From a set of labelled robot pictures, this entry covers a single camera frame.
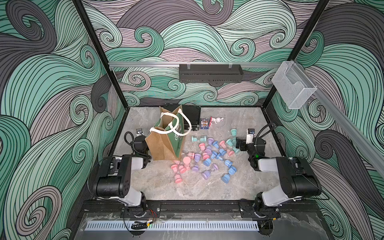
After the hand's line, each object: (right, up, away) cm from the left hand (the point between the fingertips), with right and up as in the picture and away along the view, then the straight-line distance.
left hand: (143, 137), depth 94 cm
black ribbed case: (+32, +17, +20) cm, 42 cm away
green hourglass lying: (+38, -1, +4) cm, 39 cm away
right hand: (+65, 0, 0) cm, 65 cm away
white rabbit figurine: (+51, +11, +15) cm, 55 cm away
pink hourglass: (+23, -21, -11) cm, 33 cm away
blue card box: (+41, +8, +13) cm, 44 cm away
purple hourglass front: (+40, -19, -9) cm, 45 cm away
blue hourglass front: (+50, -21, -12) cm, 56 cm away
